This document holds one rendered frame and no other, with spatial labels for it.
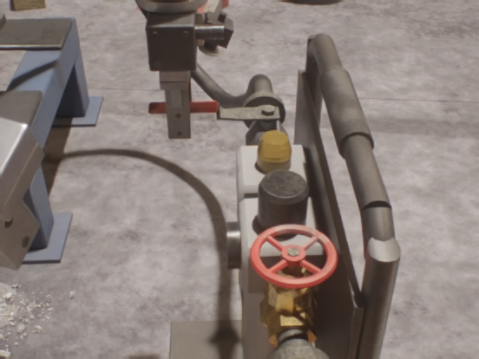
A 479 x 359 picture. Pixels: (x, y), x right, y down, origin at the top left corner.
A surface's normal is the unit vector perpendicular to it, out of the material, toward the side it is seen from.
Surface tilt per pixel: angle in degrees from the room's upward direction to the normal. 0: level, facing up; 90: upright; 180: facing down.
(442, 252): 0
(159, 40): 90
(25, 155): 96
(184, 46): 90
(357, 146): 15
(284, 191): 0
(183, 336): 0
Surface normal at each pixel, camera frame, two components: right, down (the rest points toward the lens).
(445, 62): 0.00, -0.79
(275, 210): -0.35, 0.58
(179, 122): 0.04, 0.62
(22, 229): 0.96, 0.26
